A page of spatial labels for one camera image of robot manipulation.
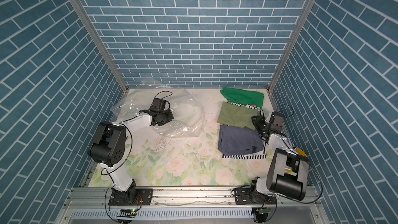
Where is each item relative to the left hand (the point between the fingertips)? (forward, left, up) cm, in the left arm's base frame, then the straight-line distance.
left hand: (176, 116), depth 98 cm
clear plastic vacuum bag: (0, -7, -5) cm, 9 cm away
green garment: (+21, -47, -3) cm, 52 cm away
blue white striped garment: (-23, -49, -4) cm, 54 cm away
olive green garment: (0, -36, +2) cm, 36 cm away
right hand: (-5, -48, +6) cm, 49 cm away
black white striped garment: (+9, -49, 0) cm, 49 cm away
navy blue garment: (-15, -37, -1) cm, 40 cm away
